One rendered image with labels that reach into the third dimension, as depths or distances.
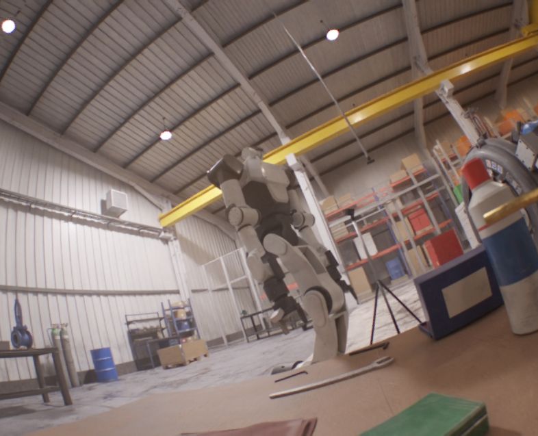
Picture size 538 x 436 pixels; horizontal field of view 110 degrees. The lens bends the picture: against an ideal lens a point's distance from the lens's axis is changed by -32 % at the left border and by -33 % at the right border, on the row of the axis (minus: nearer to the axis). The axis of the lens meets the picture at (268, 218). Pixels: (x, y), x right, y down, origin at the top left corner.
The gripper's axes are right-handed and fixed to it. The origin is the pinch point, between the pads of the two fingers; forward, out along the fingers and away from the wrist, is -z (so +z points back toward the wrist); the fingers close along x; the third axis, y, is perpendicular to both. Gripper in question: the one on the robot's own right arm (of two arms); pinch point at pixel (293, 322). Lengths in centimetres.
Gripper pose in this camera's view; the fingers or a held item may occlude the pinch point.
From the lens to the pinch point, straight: 109.6
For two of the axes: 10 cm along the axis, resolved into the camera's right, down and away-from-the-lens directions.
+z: -4.4, -7.8, 4.4
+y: 6.7, 0.3, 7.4
